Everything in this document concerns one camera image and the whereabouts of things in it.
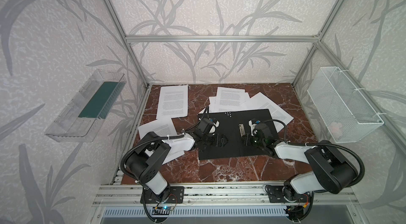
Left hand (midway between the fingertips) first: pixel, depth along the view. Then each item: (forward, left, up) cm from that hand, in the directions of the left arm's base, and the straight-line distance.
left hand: (224, 137), depth 88 cm
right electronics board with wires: (-34, -33, -6) cm, 47 cm away
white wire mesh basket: (-3, -48, +29) cm, 56 cm away
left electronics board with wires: (-34, +29, -6) cm, 45 cm away
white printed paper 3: (+29, +35, -6) cm, 46 cm away
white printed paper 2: (+31, -5, -6) cm, 32 cm away
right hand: (+4, -11, -2) cm, 12 cm away
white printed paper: (+31, -27, -7) cm, 42 cm away
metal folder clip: (+7, -11, -4) cm, 14 cm away
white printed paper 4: (+8, +38, -6) cm, 39 cm away
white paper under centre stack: (+31, +7, -7) cm, 32 cm away
